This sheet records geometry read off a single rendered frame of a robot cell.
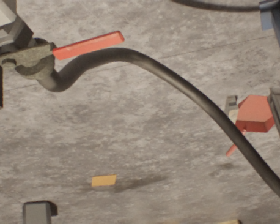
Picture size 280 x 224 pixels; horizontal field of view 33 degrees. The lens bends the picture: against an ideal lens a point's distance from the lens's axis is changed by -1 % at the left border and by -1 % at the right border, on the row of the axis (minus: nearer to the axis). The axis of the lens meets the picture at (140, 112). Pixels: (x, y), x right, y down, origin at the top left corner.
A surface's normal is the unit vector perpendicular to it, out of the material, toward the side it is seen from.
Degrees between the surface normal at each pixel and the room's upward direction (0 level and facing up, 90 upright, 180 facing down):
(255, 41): 0
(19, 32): 60
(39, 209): 90
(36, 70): 80
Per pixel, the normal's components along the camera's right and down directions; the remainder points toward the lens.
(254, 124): 0.40, -0.44
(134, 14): 0.13, 0.90
